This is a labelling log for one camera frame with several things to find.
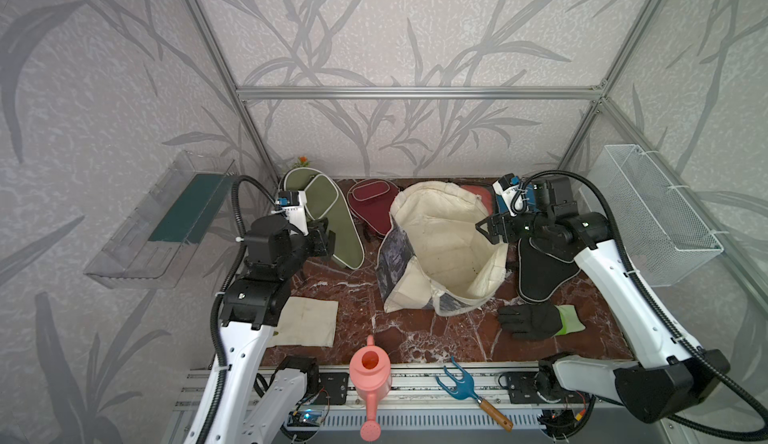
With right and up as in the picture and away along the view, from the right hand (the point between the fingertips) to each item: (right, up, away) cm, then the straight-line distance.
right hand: (488, 218), depth 75 cm
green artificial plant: (-56, +18, +27) cm, 65 cm away
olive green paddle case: (-41, +5, -3) cm, 41 cm away
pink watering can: (-29, -35, -9) cm, 46 cm away
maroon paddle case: (-33, +5, +33) cm, 47 cm away
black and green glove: (+17, -30, +9) cm, 36 cm away
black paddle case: (+20, -18, +16) cm, 32 cm away
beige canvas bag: (-12, -13, +24) cm, 30 cm away
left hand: (-39, 0, -8) cm, 40 cm away
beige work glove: (-49, -30, +10) cm, 59 cm away
